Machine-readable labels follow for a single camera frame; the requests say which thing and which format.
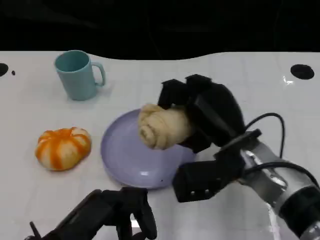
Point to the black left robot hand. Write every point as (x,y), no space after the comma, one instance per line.
(100,215)

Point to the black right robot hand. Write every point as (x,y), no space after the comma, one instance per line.
(217,110)

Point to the beige towel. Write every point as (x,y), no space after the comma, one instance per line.
(162,127)

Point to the lilac plate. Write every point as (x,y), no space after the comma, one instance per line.
(125,162)

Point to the orange and white bread roll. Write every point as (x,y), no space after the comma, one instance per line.
(62,150)

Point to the pale green mug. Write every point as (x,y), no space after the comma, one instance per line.
(77,80)

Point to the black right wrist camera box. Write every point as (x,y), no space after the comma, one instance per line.
(200,180)

